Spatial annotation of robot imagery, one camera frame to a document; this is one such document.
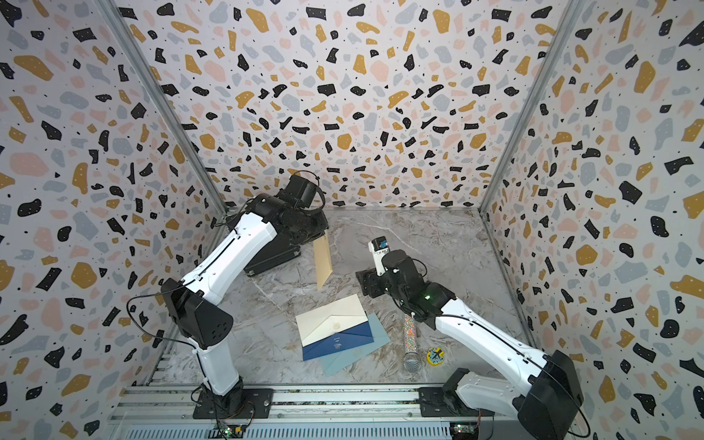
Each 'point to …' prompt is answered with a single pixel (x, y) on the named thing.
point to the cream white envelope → (329, 319)
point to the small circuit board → (232, 431)
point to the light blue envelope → (336, 362)
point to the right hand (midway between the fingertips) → (366, 271)
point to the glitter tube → (412, 359)
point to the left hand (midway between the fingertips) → (331, 229)
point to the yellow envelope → (323, 259)
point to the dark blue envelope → (353, 337)
